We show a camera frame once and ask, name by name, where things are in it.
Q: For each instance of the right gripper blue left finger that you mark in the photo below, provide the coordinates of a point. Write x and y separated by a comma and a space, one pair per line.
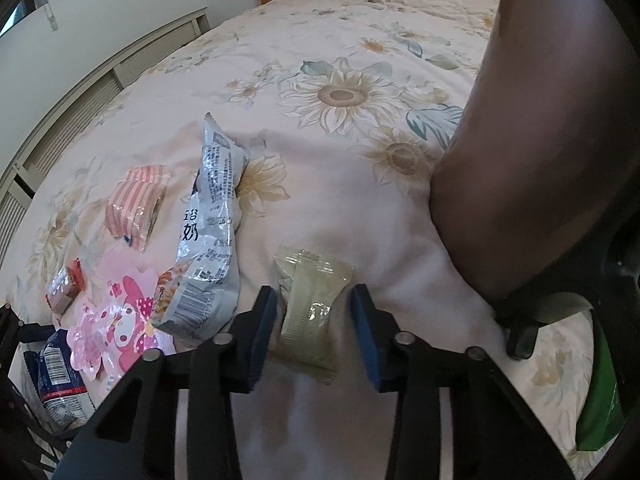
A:
132, 434

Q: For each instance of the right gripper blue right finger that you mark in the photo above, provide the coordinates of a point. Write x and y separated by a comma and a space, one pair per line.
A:
450, 401

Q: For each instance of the blue silver snack packet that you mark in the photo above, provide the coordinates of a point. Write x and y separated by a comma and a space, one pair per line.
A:
60, 387

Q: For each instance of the olive green candy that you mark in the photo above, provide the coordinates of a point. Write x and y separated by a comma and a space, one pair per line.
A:
309, 286

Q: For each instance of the pink cartoon snack packet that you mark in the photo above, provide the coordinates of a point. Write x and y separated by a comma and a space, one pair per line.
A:
114, 329

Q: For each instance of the green shallow box tray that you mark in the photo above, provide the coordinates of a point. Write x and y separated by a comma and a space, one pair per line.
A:
601, 418

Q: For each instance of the silver milk snack packet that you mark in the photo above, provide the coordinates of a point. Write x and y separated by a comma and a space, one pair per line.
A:
198, 295

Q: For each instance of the small red candy wrapper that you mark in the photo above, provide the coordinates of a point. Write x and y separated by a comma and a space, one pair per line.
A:
65, 287

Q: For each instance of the pink striped candy packet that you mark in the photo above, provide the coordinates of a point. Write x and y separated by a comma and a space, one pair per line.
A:
131, 210

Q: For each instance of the brown black electric kettle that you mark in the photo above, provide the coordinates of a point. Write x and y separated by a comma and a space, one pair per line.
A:
545, 161

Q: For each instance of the white radiator cover cabinet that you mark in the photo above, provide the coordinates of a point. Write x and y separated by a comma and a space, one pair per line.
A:
73, 113

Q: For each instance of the window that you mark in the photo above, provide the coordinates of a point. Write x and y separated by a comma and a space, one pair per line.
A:
21, 10

